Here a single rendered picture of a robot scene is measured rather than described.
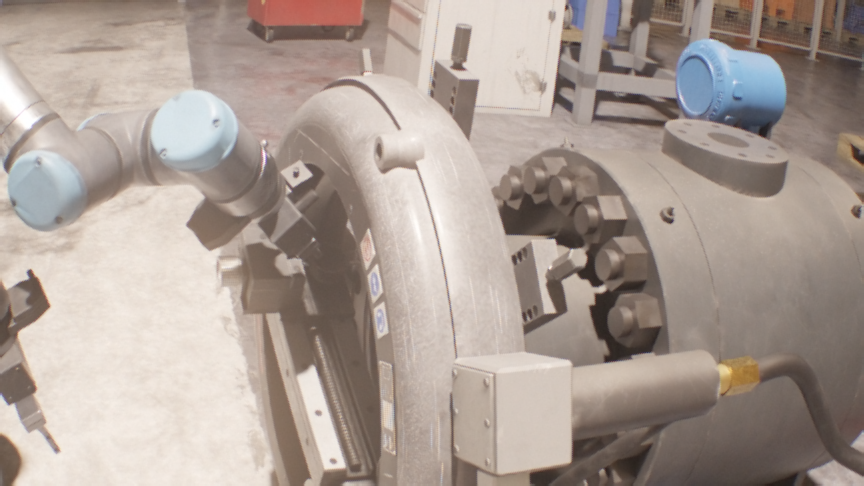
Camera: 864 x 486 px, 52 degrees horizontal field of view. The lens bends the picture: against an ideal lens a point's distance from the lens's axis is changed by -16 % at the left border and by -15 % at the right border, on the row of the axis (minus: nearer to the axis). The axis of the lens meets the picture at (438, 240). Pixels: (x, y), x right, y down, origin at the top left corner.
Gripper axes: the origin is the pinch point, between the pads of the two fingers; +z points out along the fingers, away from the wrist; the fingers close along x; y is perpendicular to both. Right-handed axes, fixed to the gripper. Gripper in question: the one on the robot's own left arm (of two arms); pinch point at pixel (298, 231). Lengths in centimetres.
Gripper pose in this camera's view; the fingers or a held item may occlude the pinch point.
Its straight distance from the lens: 135.4
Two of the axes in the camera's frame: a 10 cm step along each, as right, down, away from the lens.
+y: 7.5, -6.7, 0.3
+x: -6.1, -6.7, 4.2
